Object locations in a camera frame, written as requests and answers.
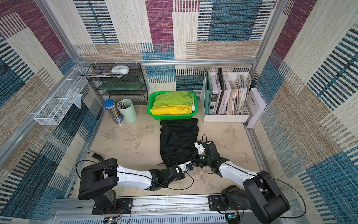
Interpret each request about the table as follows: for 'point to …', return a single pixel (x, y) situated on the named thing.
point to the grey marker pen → (94, 155)
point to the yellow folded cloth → (171, 109)
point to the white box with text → (256, 105)
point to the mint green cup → (129, 113)
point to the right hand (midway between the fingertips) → (184, 157)
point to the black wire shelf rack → (123, 82)
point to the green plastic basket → (172, 117)
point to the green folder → (208, 94)
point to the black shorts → (178, 137)
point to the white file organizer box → (231, 94)
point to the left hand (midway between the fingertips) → (179, 159)
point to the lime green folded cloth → (172, 98)
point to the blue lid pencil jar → (109, 104)
